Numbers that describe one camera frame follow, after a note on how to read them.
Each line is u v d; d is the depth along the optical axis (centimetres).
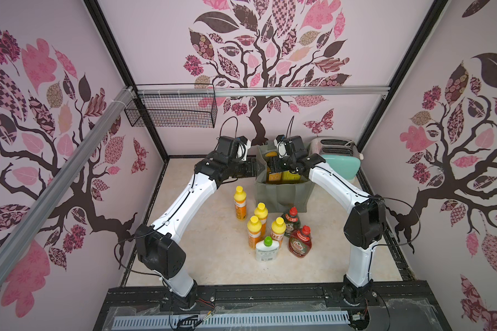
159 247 41
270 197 78
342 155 104
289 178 95
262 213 74
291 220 78
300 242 76
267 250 74
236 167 64
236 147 60
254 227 71
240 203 81
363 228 50
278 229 71
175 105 95
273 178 92
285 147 71
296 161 67
